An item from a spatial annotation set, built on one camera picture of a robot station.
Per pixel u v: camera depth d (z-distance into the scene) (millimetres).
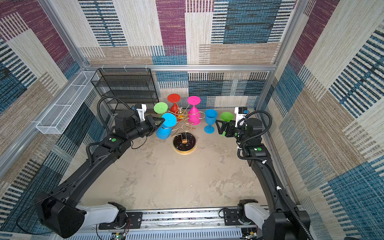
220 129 681
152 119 638
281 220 392
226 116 979
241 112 639
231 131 665
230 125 659
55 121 703
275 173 468
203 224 729
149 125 637
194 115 909
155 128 653
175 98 851
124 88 1082
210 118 940
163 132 777
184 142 999
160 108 808
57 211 373
